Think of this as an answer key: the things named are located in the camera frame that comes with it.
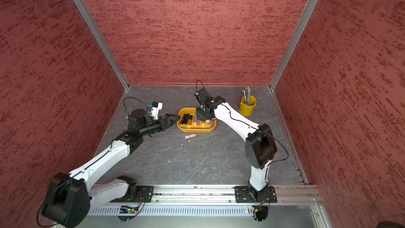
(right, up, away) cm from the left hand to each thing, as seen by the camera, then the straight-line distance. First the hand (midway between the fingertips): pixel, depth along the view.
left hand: (177, 122), depth 78 cm
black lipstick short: (+2, -1, +22) cm, 22 cm away
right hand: (+13, +1, +9) cm, 16 cm away
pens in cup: (+41, +15, +19) cm, 48 cm away
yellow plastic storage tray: (+3, -3, +22) cm, 22 cm away
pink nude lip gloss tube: (+6, -10, +16) cm, 20 cm away
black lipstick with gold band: (0, -1, +22) cm, 22 cm away
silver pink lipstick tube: (+8, -2, +22) cm, 23 cm away
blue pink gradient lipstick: (+16, -2, +19) cm, 25 cm away
